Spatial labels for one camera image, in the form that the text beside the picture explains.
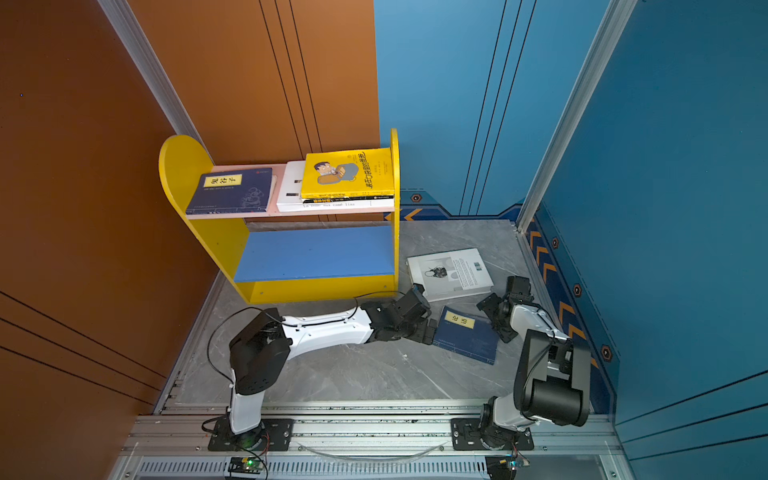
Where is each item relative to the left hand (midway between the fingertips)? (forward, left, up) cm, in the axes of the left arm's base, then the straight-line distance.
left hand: (426, 325), depth 85 cm
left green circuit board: (-33, +44, -9) cm, 55 cm away
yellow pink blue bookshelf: (+18, +40, +8) cm, 45 cm away
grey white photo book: (+20, -10, -2) cm, 22 cm away
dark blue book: (+1, -13, -6) cm, 15 cm away
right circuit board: (-32, -17, -9) cm, 38 cm away
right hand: (+6, -20, -5) cm, 21 cm away
